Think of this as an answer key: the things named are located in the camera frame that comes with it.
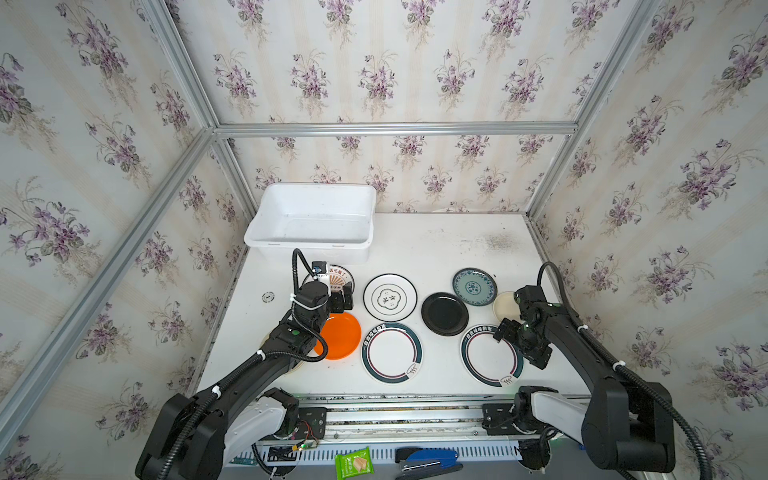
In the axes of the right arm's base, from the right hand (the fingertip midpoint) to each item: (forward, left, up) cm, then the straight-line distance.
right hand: (511, 350), depth 83 cm
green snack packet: (-25, +44, -2) cm, 50 cm away
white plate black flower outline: (+19, +34, -1) cm, 39 cm away
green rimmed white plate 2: (+1, +34, -2) cm, 34 cm away
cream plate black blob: (+14, -3, -1) cm, 15 cm away
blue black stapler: (-25, +29, 0) cm, 38 cm away
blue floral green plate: (+22, +5, -1) cm, 23 cm away
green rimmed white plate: (-2, +7, -2) cm, 7 cm away
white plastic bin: (+53, +58, -1) cm, 79 cm away
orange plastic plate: (+7, +49, -2) cm, 49 cm away
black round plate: (+13, +16, -2) cm, 21 cm away
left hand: (+16, +50, +13) cm, 54 cm away
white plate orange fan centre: (+27, +51, -1) cm, 58 cm away
